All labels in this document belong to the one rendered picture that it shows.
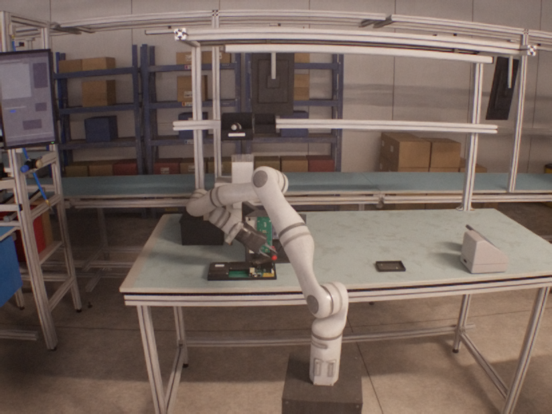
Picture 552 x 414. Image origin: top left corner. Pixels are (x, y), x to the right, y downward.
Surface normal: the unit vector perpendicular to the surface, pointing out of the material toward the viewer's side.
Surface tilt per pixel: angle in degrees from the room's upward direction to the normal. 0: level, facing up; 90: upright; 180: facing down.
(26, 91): 101
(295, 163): 90
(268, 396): 0
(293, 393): 0
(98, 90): 90
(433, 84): 90
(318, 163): 90
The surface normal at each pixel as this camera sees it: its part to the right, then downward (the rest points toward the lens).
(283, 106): 0.10, 0.42
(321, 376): -0.13, 0.29
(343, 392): 0.00, -0.96
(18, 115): 0.46, 0.44
